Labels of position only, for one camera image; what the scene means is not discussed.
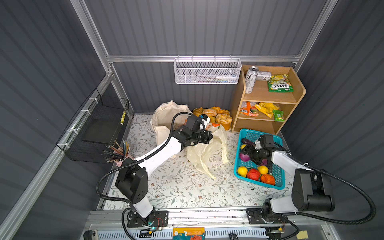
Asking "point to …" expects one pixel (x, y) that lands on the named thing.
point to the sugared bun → (209, 112)
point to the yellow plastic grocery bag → (198, 153)
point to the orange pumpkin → (268, 178)
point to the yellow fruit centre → (263, 169)
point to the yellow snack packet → (267, 108)
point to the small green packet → (278, 115)
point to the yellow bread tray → (227, 126)
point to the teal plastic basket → (247, 168)
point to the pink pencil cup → (120, 155)
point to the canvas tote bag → (162, 118)
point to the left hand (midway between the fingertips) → (214, 136)
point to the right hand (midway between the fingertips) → (247, 154)
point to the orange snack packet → (249, 108)
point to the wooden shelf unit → (267, 97)
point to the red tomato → (253, 174)
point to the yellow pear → (242, 146)
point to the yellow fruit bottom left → (242, 171)
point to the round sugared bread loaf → (224, 120)
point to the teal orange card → (188, 233)
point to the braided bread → (197, 111)
